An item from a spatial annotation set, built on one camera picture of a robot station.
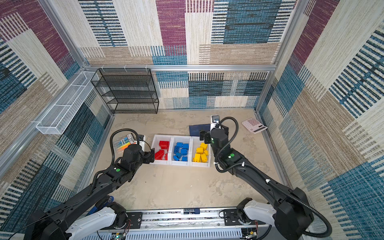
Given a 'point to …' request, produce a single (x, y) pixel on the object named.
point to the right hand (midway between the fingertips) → (211, 127)
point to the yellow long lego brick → (197, 157)
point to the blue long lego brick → (179, 144)
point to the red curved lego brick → (166, 156)
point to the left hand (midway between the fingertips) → (146, 146)
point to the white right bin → (195, 142)
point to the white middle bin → (184, 139)
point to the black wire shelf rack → (127, 90)
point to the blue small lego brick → (184, 158)
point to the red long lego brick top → (164, 144)
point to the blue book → (194, 129)
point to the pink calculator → (254, 125)
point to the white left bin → (155, 145)
